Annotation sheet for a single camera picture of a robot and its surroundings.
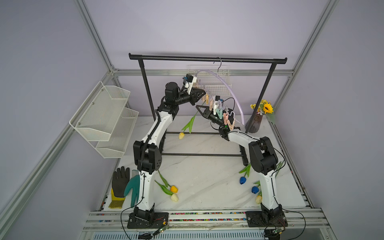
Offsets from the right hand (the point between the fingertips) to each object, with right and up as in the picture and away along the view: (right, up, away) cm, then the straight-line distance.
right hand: (196, 108), depth 86 cm
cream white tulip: (-12, -49, -7) cm, 51 cm away
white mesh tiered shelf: (-51, -5, -6) cm, 52 cm away
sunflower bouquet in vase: (+41, 0, +2) cm, 42 cm away
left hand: (+4, +8, -7) cm, 11 cm away
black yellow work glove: (-45, -42, 0) cm, 62 cm away
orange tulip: (-13, -46, -4) cm, 48 cm away
